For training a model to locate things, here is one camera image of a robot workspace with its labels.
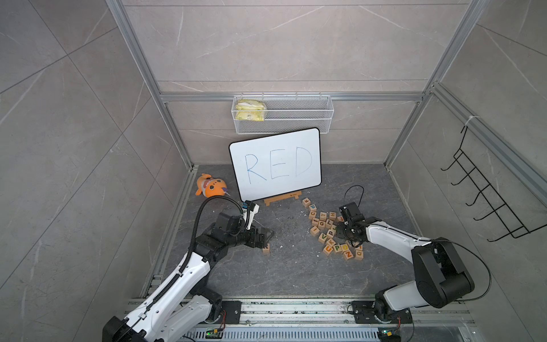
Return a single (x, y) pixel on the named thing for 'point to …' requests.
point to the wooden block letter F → (306, 202)
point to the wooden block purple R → (266, 250)
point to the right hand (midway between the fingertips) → (343, 231)
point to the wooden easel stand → (296, 194)
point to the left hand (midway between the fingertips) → (265, 227)
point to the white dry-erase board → (277, 164)
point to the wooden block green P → (337, 248)
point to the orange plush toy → (211, 187)
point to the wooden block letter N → (348, 254)
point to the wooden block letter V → (322, 238)
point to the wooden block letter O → (359, 254)
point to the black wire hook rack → (516, 227)
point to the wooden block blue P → (313, 207)
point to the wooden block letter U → (327, 250)
